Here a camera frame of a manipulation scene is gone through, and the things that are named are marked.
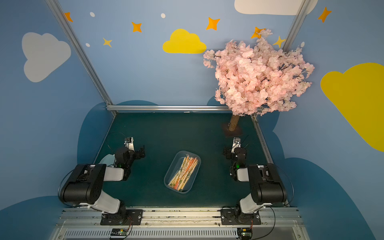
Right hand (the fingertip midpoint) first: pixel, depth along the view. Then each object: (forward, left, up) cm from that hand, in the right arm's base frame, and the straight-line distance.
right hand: (236, 144), depth 95 cm
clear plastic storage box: (-15, +39, -3) cm, 42 cm away
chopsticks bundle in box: (-20, +32, -4) cm, 38 cm away
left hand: (-4, +65, +1) cm, 65 cm away
